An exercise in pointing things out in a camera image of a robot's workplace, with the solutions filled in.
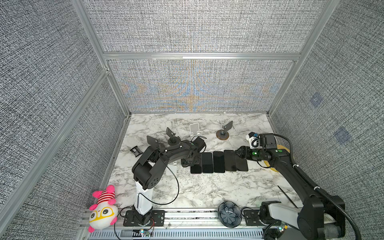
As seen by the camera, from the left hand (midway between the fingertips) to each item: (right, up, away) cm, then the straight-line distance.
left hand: (192, 164), depth 93 cm
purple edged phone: (+2, -2, -4) cm, 5 cm away
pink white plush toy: (-40, -16, -24) cm, 50 cm away
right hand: (+27, +9, -9) cm, 30 cm away
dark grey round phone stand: (-13, +14, +7) cm, 20 cm away
